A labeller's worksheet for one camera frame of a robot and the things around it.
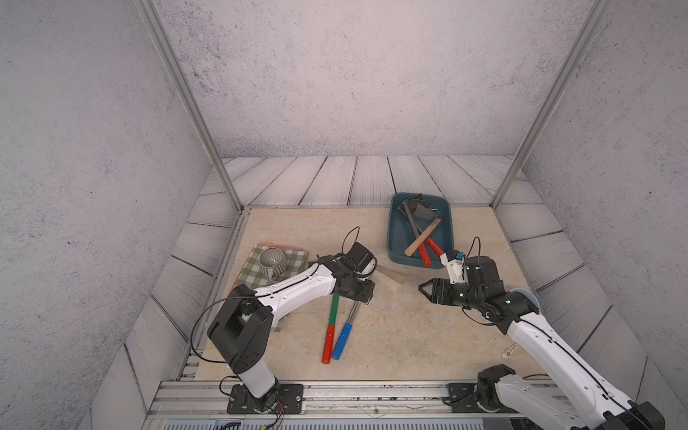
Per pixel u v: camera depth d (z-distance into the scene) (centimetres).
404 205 115
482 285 59
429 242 99
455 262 71
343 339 82
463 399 71
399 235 112
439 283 68
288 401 73
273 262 101
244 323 46
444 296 68
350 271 64
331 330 85
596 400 40
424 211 115
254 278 97
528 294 86
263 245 108
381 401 74
